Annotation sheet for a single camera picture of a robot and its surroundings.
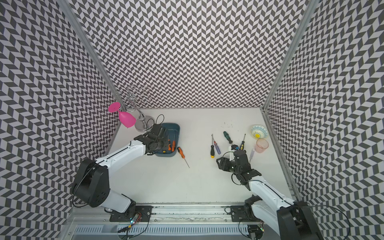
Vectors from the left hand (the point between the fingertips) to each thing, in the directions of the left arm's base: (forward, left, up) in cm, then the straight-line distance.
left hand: (164, 145), depth 89 cm
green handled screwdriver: (+10, -41, -7) cm, 42 cm away
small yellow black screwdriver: (+3, -49, -6) cm, 49 cm away
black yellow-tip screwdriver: (+1, -30, -8) cm, 31 cm away
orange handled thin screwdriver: (-1, -9, -7) cm, 12 cm away
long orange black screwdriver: (+1, -5, -4) cm, 7 cm away
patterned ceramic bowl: (+14, -62, -6) cm, 64 cm away
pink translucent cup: (0, -60, -2) cm, 60 cm away
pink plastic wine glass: (+15, +25, +6) cm, 30 cm away
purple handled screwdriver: (+3, -32, -7) cm, 33 cm away
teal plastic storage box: (+15, -2, -5) cm, 16 cm away
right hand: (-10, -34, -5) cm, 35 cm away
